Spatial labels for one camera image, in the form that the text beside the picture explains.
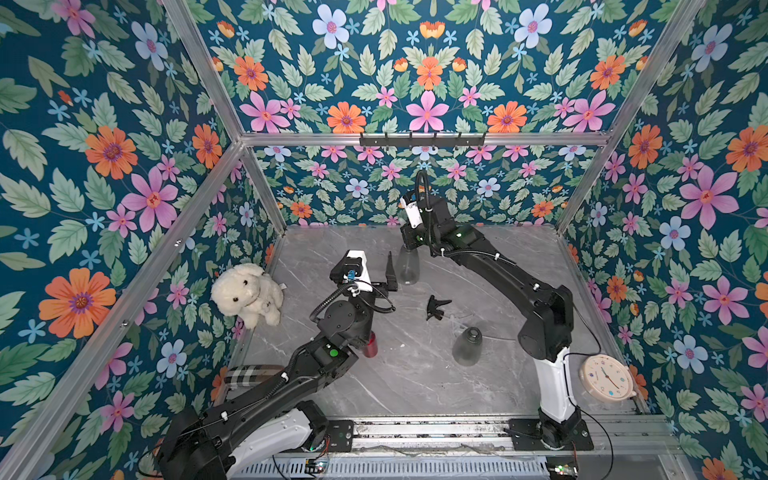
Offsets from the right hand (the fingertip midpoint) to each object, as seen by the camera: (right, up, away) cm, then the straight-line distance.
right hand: (414, 219), depth 86 cm
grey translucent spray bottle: (-1, -14, +6) cm, 15 cm away
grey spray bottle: (+16, -38, +3) cm, 41 cm away
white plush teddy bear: (-47, -21, -3) cm, 51 cm away
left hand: (-10, -10, -19) cm, 24 cm away
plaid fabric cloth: (-48, -44, -6) cm, 66 cm away
